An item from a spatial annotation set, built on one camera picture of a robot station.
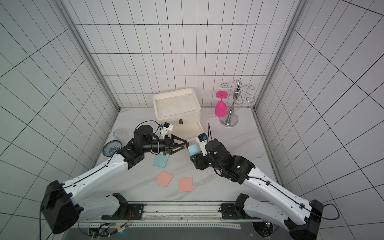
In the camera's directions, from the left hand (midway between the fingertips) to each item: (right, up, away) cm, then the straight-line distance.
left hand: (182, 147), depth 68 cm
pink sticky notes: (-12, -21, +16) cm, 29 cm away
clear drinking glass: (-43, +3, +27) cm, 51 cm away
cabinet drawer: (+1, +7, +27) cm, 28 cm away
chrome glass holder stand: (+34, +13, +44) cm, 57 cm away
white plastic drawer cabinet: (-2, +19, +18) cm, 26 cm away
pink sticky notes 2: (0, -24, +14) cm, 28 cm away
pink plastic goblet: (+22, +21, +26) cm, 40 cm away
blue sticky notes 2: (-15, -13, +22) cm, 30 cm away
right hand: (+3, -5, +2) cm, 7 cm away
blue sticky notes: (+5, -1, +1) cm, 6 cm away
